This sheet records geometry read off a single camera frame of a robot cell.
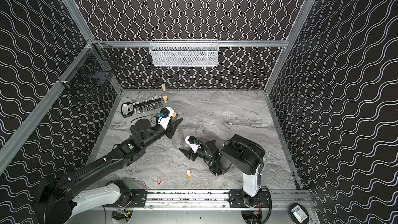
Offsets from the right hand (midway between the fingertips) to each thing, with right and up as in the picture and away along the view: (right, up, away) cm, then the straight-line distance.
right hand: (184, 143), depth 86 cm
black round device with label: (+54, -28, -16) cm, 62 cm away
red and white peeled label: (-12, -18, -6) cm, 23 cm away
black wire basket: (-57, +40, +7) cm, 70 cm away
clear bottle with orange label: (-9, +24, -5) cm, 26 cm away
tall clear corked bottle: (-2, +3, -4) cm, 6 cm away
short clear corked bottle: (-11, +31, 0) cm, 33 cm away
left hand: (+1, +15, -16) cm, 22 cm away
